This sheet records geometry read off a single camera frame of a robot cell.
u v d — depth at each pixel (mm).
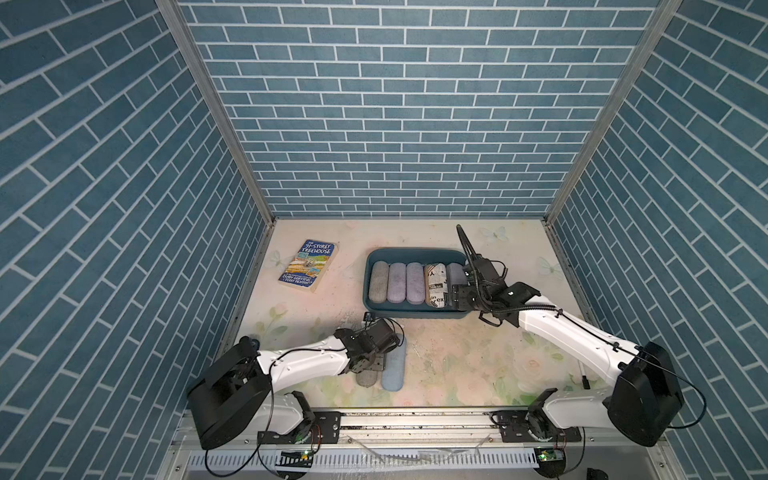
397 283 964
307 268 1021
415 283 966
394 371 801
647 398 412
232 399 420
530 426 681
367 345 654
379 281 990
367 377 788
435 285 934
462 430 754
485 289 628
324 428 737
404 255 1148
